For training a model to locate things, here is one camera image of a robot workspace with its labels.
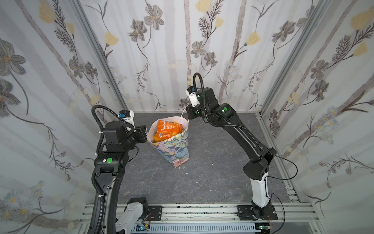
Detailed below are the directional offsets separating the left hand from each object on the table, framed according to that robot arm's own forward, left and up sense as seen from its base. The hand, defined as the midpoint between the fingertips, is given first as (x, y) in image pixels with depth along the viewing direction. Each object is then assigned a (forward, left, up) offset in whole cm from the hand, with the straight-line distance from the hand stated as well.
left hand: (147, 125), depth 66 cm
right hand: (+11, -20, +2) cm, 23 cm away
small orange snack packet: (+7, -7, -12) cm, 16 cm away
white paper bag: (-2, -12, -19) cm, 22 cm away
